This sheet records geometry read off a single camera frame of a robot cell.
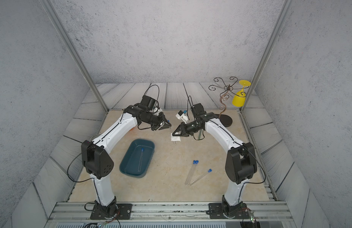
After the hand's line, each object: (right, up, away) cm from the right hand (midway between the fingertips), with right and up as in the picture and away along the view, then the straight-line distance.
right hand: (174, 135), depth 79 cm
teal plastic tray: (-28, -19, +11) cm, 35 cm away
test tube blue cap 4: (+21, -22, +8) cm, 32 cm away
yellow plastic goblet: (+44, +21, +20) cm, 52 cm away
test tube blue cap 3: (+8, -25, +6) cm, 27 cm away
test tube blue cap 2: (0, -4, -1) cm, 4 cm away
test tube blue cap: (-22, -17, +13) cm, 31 cm away
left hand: (0, +5, +2) cm, 6 cm away
